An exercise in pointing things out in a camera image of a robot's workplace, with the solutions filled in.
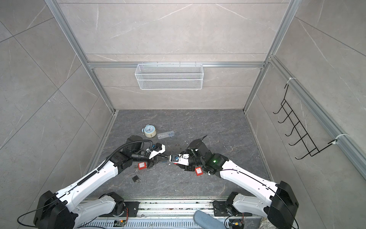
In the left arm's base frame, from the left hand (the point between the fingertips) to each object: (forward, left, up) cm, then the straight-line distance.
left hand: (166, 153), depth 74 cm
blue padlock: (-4, +1, 0) cm, 5 cm away
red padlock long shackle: (+1, +17, -17) cm, 24 cm away
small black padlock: (-7, +20, -18) cm, 28 cm away
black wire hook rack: (+10, -67, +14) cm, 69 cm away
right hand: (-1, -6, -2) cm, 7 cm away
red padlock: (-4, -18, -16) cm, 25 cm away
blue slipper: (-29, -19, -16) cm, 38 cm away
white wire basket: (+55, -1, +11) cm, 56 cm away
